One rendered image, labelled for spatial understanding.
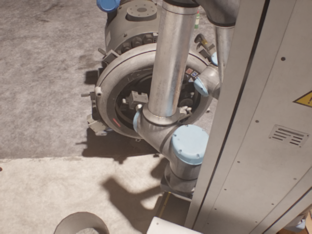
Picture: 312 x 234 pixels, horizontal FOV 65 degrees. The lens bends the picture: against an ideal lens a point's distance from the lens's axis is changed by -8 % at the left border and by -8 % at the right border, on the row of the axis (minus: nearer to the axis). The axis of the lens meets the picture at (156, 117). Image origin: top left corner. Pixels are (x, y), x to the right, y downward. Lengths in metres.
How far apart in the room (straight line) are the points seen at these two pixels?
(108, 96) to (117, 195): 0.78
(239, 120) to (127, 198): 1.47
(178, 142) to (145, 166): 1.11
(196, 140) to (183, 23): 0.43
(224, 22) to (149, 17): 1.15
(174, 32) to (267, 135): 0.41
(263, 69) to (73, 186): 1.77
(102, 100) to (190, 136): 0.71
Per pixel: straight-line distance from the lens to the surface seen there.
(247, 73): 0.51
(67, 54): 3.25
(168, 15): 0.81
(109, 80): 1.46
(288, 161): 0.68
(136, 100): 1.47
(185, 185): 1.12
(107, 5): 1.99
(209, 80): 1.19
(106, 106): 1.57
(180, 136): 0.98
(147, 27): 1.78
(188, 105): 1.76
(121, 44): 1.75
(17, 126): 2.61
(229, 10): 0.72
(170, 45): 0.83
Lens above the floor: 1.78
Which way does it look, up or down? 49 degrees down
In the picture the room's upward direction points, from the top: straight up
